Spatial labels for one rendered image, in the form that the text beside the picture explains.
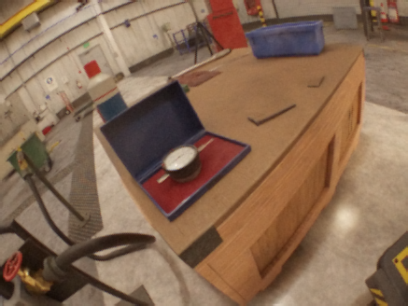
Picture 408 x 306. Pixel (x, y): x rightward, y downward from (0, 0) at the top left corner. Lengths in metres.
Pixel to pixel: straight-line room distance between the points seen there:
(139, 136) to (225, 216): 0.21
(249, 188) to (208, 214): 0.06
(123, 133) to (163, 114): 0.08
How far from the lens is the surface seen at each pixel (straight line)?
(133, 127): 0.36
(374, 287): 0.39
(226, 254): 0.30
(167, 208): 0.27
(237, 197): 0.25
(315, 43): 0.77
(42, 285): 0.48
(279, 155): 0.29
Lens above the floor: 0.66
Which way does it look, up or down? 34 degrees down
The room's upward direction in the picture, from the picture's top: 24 degrees counter-clockwise
